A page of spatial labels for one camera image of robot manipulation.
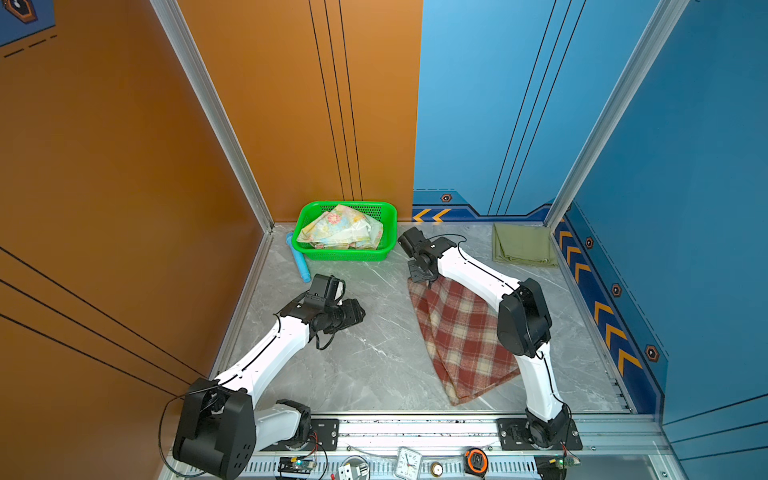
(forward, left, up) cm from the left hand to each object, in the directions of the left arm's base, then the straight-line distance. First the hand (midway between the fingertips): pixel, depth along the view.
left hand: (358, 312), depth 85 cm
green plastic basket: (+45, -6, -2) cm, 46 cm away
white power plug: (-36, -2, -2) cm, 36 cm away
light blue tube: (+25, +24, -7) cm, 35 cm away
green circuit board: (-35, +13, -11) cm, 39 cm away
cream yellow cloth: (+37, +9, -4) cm, 39 cm away
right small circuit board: (-34, -52, -8) cm, 63 cm away
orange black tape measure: (-35, -29, -5) cm, 46 cm away
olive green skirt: (+33, -59, -7) cm, 68 cm away
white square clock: (-35, -14, -7) cm, 38 cm away
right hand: (+15, -19, 0) cm, 24 cm away
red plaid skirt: (-1, -30, -8) cm, 31 cm away
